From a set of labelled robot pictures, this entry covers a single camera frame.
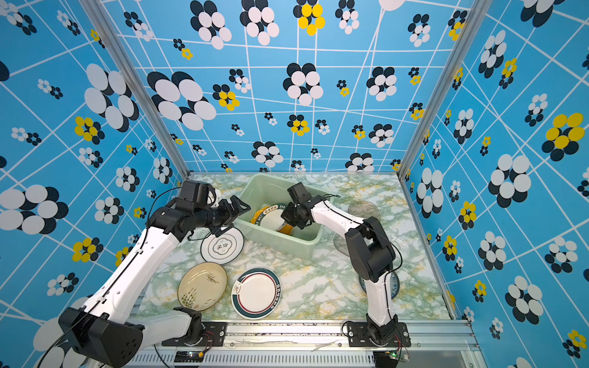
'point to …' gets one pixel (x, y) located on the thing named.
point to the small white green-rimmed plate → (271, 216)
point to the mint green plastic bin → (259, 192)
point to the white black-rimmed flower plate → (223, 249)
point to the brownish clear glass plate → (364, 209)
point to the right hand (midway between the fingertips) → (285, 217)
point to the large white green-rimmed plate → (256, 294)
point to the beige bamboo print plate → (202, 286)
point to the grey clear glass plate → (340, 244)
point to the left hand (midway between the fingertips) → (247, 211)
